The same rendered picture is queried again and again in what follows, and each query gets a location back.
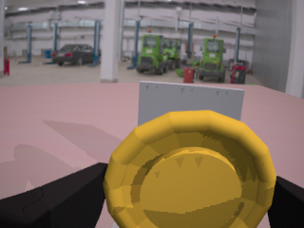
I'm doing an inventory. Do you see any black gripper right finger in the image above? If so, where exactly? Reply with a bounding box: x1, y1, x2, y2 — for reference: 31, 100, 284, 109
267, 175, 304, 228

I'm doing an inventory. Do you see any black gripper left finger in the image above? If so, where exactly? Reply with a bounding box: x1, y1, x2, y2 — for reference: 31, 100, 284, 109
0, 163, 109, 228

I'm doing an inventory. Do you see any yellow round plate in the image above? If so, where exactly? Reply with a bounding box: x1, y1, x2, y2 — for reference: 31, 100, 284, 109
103, 110, 276, 228

